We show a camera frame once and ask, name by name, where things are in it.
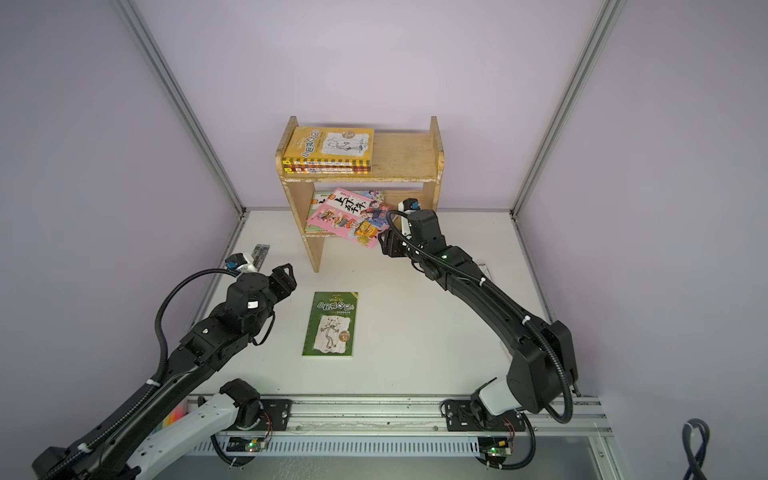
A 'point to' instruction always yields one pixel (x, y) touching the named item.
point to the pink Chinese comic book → (351, 216)
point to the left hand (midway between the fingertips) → (284, 271)
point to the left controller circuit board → (245, 444)
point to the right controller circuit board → (493, 446)
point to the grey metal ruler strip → (259, 255)
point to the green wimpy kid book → (331, 324)
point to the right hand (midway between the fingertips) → (386, 244)
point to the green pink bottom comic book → (321, 198)
